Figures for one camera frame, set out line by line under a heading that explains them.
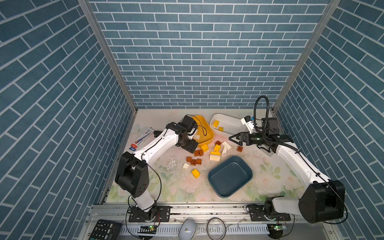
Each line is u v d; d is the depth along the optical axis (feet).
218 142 3.24
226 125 3.65
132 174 1.45
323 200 1.32
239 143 2.29
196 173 2.83
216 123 3.62
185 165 2.96
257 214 2.41
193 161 3.00
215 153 3.10
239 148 3.17
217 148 3.15
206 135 3.41
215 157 3.05
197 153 3.07
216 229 2.32
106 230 2.23
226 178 2.82
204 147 3.15
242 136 2.28
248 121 2.37
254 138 2.33
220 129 3.53
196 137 3.28
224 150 3.14
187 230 2.03
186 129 2.04
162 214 2.43
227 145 3.23
